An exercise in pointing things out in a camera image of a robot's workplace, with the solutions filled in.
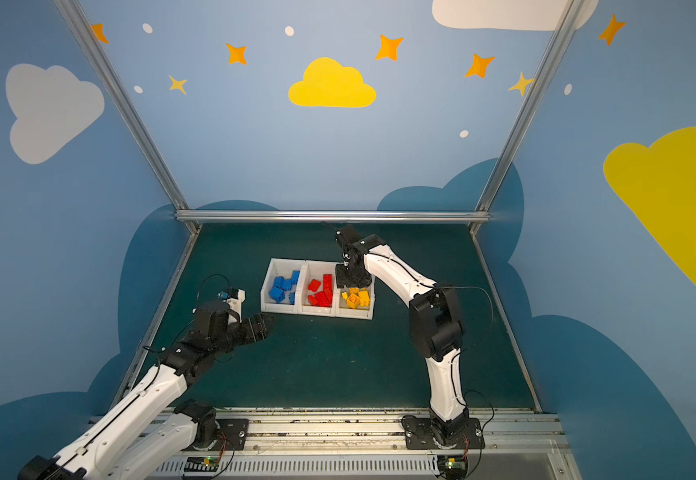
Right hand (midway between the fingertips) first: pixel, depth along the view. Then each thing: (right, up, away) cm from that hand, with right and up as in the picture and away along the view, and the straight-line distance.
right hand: (348, 280), depth 93 cm
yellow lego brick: (+2, -7, +3) cm, 8 cm away
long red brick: (-7, -3, +9) cm, 11 cm away
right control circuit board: (+27, -45, -19) cm, 56 cm away
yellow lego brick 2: (+5, -6, +5) cm, 9 cm away
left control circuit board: (-36, -44, -20) cm, 60 cm away
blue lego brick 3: (-21, -2, +10) cm, 24 cm away
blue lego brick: (-23, -5, +4) cm, 24 cm away
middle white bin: (-11, -4, +10) cm, 15 cm away
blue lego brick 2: (-24, -1, +10) cm, 26 cm away
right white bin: (-2, -8, +1) cm, 8 cm away
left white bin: (-23, +4, +9) cm, 25 cm away
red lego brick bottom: (-12, -3, +11) cm, 17 cm away
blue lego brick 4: (-18, -6, +3) cm, 20 cm away
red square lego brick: (-12, -7, +8) cm, 17 cm away
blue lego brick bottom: (-19, 0, +11) cm, 21 cm away
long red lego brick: (-8, -7, +6) cm, 12 cm away
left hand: (-24, -10, -11) cm, 28 cm away
